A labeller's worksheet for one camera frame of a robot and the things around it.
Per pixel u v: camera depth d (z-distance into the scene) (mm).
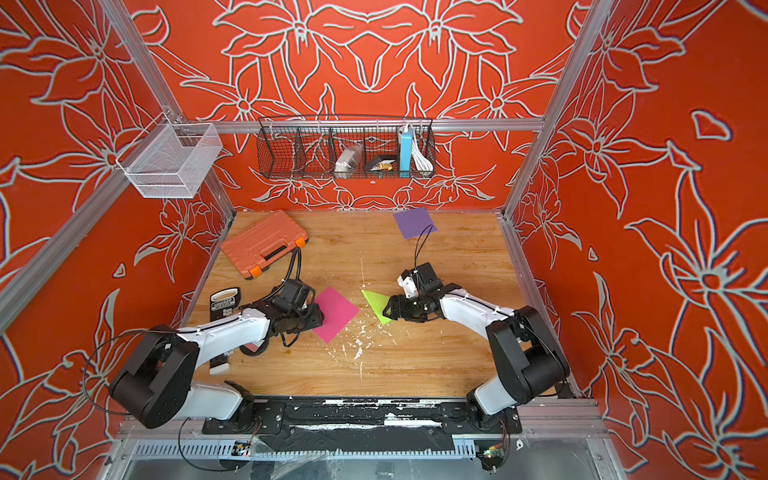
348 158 924
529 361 438
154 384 427
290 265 729
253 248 1024
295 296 712
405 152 872
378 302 948
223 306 924
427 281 718
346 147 971
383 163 869
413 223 1184
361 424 729
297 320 744
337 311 924
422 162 913
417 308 756
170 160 919
